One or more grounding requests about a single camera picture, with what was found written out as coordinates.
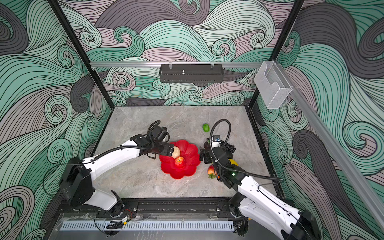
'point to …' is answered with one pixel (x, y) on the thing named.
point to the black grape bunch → (230, 147)
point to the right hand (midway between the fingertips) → (208, 147)
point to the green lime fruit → (206, 127)
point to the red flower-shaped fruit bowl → (189, 153)
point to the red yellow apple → (211, 172)
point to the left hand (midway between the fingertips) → (167, 148)
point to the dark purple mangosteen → (207, 145)
